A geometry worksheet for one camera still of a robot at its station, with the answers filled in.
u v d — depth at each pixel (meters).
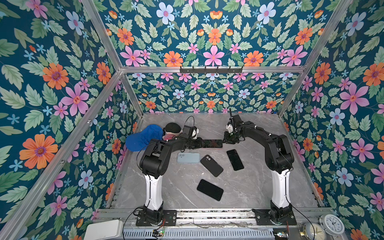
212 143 0.92
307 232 0.65
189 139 0.86
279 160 0.56
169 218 0.74
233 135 0.86
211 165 0.93
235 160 1.00
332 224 0.69
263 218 0.73
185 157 0.96
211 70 0.93
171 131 1.00
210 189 0.84
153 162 0.54
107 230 0.67
